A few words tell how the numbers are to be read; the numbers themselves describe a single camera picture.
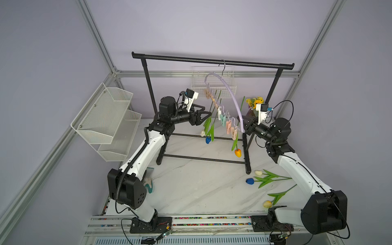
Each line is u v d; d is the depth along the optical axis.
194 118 0.62
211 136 0.88
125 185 0.42
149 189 0.82
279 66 0.55
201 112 0.63
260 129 0.65
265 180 0.88
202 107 0.72
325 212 0.40
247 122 0.67
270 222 0.68
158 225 0.73
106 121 0.80
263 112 0.64
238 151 0.77
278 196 0.82
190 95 0.60
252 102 0.93
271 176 0.90
